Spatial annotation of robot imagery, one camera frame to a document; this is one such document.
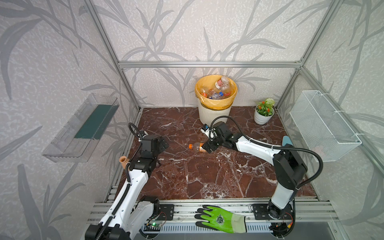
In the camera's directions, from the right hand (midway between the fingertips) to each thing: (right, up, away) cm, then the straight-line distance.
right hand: (207, 136), depth 90 cm
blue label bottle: (+6, +26, +9) cm, 28 cm away
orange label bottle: (-6, -7, +3) cm, 10 cm away
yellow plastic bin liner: (+1, +36, +12) cm, 38 cm away
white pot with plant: (+38, +16, +9) cm, 43 cm away
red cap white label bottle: (+10, +33, +2) cm, 34 cm away
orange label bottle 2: (-2, +28, +10) cm, 30 cm away
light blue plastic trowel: (+55, -4, +12) cm, 56 cm away
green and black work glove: (+3, -37, -19) cm, 42 cm away
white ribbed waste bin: (0, +13, +9) cm, 15 cm away
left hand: (-27, 0, -9) cm, 28 cm away
